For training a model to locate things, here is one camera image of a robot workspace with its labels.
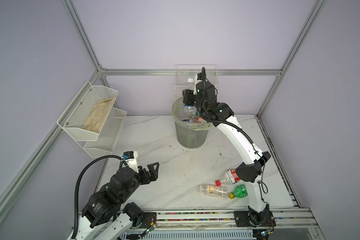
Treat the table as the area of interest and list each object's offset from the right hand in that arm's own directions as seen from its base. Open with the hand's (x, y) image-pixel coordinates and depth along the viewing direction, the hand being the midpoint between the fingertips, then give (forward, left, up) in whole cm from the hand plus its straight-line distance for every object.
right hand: (185, 91), depth 72 cm
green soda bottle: (-36, -29, -38) cm, 60 cm away
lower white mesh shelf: (+7, +60, -44) cm, 75 cm away
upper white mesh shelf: (-8, +54, -11) cm, 55 cm away
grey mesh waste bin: (-7, -4, -31) cm, 32 cm away
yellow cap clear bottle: (-36, -19, -38) cm, 56 cm away
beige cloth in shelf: (-6, +48, -12) cm, 50 cm away
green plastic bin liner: (+2, +5, -19) cm, 20 cm away
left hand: (-32, +16, -18) cm, 40 cm away
